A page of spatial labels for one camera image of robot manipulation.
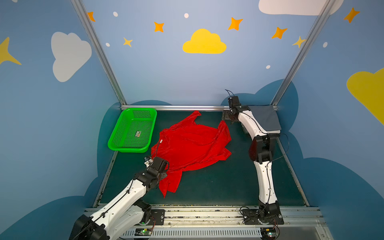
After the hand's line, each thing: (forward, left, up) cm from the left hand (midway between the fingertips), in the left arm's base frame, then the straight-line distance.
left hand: (164, 172), depth 85 cm
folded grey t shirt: (+42, -70, +4) cm, 82 cm away
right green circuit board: (-27, -54, -6) cm, 61 cm away
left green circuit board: (-28, +7, -6) cm, 29 cm away
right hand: (+40, -43, +8) cm, 60 cm away
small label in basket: (+31, +24, -4) cm, 39 cm away
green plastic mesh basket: (+35, +28, -5) cm, 45 cm away
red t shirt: (+21, -11, -5) cm, 25 cm away
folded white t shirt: (+32, -77, 0) cm, 83 cm away
